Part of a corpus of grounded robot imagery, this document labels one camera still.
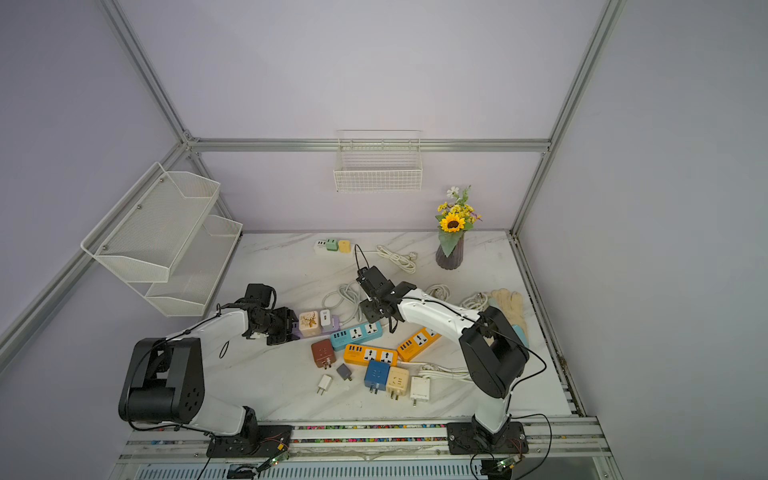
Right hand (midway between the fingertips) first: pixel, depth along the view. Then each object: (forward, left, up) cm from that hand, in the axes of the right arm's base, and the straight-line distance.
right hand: (378, 307), depth 90 cm
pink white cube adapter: (-6, +20, +1) cm, 21 cm away
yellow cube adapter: (+28, +13, -2) cm, 31 cm away
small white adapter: (-4, +16, +1) cm, 16 cm away
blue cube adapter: (-20, 0, -3) cm, 20 cm away
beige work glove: (+4, -45, -8) cm, 46 cm away
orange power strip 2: (-13, +5, -5) cm, 14 cm away
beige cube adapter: (-22, -5, -2) cm, 22 cm away
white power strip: (+30, +23, -5) cm, 38 cm away
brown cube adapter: (-13, +16, -2) cm, 21 cm away
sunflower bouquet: (+20, -25, +18) cm, 36 cm away
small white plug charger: (-20, +15, -6) cm, 26 cm away
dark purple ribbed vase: (+20, -27, -2) cm, 34 cm away
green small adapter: (+27, +17, 0) cm, 32 cm away
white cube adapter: (-22, -12, -6) cm, 26 cm away
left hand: (-4, +25, -5) cm, 26 cm away
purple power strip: (-4, +14, -4) cm, 15 cm away
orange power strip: (-10, -12, -5) cm, 16 cm away
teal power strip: (-7, +7, -5) cm, 11 cm away
